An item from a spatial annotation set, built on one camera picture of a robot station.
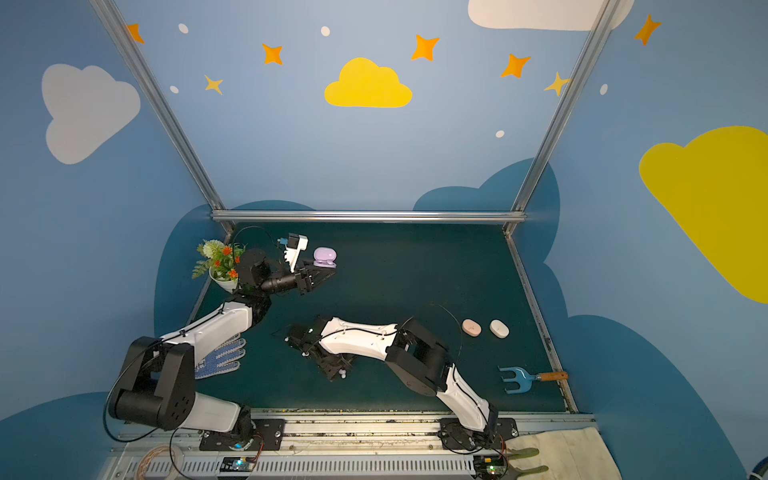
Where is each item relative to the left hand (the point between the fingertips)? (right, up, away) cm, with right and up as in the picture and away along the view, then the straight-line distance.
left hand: (333, 270), depth 78 cm
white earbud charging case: (+50, -19, +14) cm, 55 cm away
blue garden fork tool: (+54, -31, +6) cm, 62 cm away
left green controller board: (-22, -46, -7) cm, 52 cm away
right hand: (+2, -27, +7) cm, 28 cm away
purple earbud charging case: (-2, +4, +1) cm, 5 cm away
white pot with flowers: (-37, +2, +12) cm, 39 cm away
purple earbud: (+2, -30, +6) cm, 30 cm away
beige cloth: (+59, -45, -6) cm, 74 cm away
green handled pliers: (+44, -47, -9) cm, 65 cm away
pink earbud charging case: (+41, -19, +14) cm, 47 cm away
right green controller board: (+39, -48, -7) cm, 62 cm away
